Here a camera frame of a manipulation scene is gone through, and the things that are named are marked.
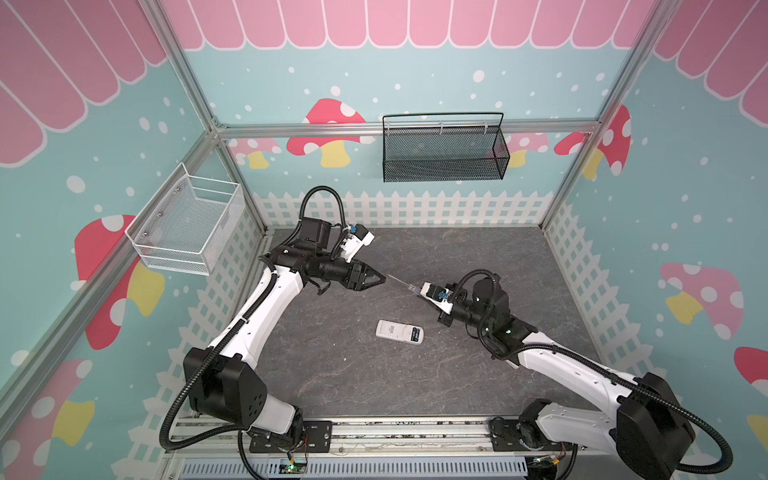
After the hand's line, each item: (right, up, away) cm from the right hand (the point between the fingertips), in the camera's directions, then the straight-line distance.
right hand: (422, 289), depth 77 cm
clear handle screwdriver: (-2, 0, -3) cm, 4 cm away
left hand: (-12, +2, -3) cm, 12 cm away
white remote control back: (-5, -15, +14) cm, 21 cm away
